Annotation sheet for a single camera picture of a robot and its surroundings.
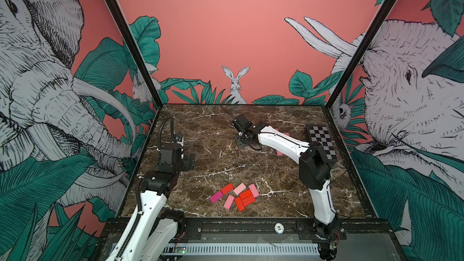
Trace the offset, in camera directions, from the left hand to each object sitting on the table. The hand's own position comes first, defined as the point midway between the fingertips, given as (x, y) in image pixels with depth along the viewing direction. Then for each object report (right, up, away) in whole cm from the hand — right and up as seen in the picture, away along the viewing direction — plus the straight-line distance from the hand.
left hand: (181, 151), depth 78 cm
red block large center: (+29, -22, +4) cm, 37 cm away
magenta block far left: (+14, -22, +5) cm, 27 cm away
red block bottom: (+25, -24, +3) cm, 35 cm away
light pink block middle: (+26, -19, +7) cm, 33 cm away
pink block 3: (+32, -19, +6) cm, 38 cm away
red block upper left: (+20, -19, +6) cm, 28 cm away
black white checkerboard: (+74, +6, +26) cm, 79 cm away
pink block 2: (+21, -23, +3) cm, 31 cm away
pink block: (+54, +6, +29) cm, 62 cm away
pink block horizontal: (+39, +2, -17) cm, 43 cm away
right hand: (+26, +4, +15) cm, 30 cm away
